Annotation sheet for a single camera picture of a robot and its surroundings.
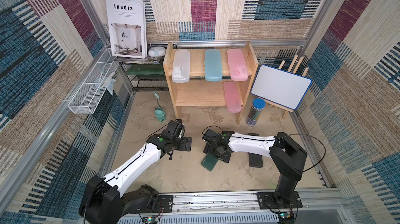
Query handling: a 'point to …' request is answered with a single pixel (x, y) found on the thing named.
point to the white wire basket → (101, 77)
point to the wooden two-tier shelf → (199, 92)
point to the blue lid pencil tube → (258, 106)
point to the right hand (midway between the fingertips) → (210, 153)
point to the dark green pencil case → (209, 161)
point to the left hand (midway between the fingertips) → (183, 141)
